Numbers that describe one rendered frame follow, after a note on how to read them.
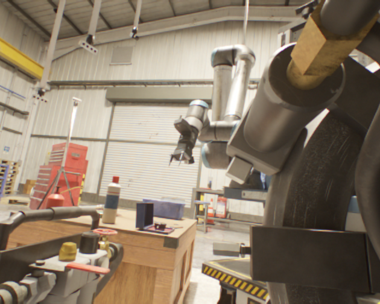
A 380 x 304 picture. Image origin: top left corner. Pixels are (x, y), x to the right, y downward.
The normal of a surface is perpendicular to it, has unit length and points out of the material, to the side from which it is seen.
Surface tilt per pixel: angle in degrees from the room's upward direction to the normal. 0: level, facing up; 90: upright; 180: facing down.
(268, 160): 90
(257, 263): 90
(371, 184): 135
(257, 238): 90
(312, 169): 90
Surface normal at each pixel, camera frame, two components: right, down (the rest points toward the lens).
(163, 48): -0.26, -0.20
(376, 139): -0.81, 0.48
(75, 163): 0.71, -0.04
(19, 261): 0.98, 0.10
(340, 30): -0.40, 0.91
